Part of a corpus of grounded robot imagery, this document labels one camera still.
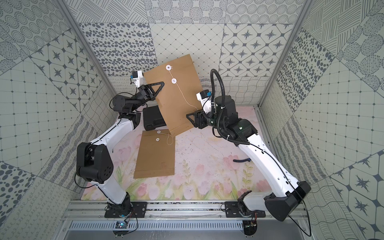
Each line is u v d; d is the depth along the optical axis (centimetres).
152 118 105
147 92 65
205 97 55
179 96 70
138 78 65
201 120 55
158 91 66
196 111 67
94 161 47
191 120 62
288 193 38
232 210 73
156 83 66
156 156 91
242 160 90
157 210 75
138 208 74
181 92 70
